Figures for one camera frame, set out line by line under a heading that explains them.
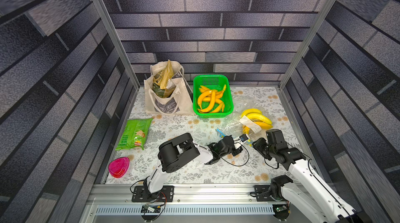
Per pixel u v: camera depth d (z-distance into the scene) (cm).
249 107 106
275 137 62
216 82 118
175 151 52
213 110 102
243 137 74
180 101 90
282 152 60
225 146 68
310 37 90
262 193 72
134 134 88
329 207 42
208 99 107
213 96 106
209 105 104
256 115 93
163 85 89
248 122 93
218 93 109
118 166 73
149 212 72
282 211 72
